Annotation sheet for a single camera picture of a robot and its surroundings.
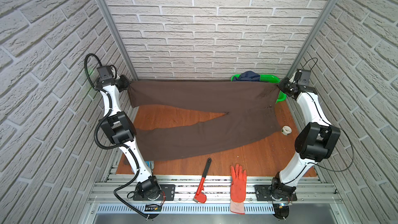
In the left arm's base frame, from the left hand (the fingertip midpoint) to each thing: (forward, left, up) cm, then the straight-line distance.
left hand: (130, 76), depth 93 cm
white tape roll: (-26, -97, -19) cm, 103 cm away
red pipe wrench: (-61, -43, -22) cm, 78 cm away
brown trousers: (-14, -76, -14) cm, 78 cm away
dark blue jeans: (+13, -78, -9) cm, 80 cm away
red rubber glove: (-58, -62, -21) cm, 88 cm away
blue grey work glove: (-46, -17, -21) cm, 53 cm away
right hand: (-7, -93, +3) cm, 93 cm away
